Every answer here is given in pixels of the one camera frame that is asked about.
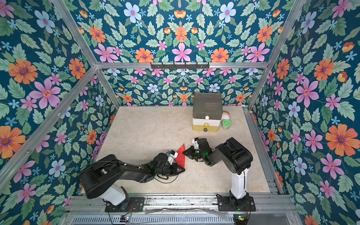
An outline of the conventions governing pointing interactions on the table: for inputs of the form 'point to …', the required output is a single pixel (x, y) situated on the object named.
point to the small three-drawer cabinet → (207, 111)
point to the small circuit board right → (240, 217)
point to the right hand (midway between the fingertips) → (183, 153)
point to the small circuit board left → (123, 218)
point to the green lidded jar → (226, 124)
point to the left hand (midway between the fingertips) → (186, 171)
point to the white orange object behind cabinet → (225, 116)
